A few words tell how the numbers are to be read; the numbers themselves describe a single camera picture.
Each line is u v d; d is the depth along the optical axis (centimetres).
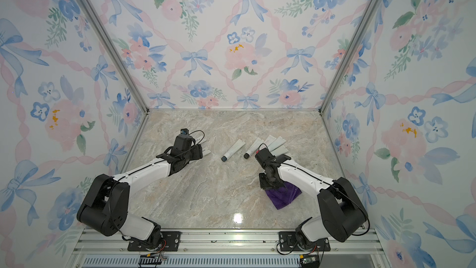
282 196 83
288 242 73
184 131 81
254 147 100
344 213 43
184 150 70
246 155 97
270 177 64
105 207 43
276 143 103
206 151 99
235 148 101
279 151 100
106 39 86
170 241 74
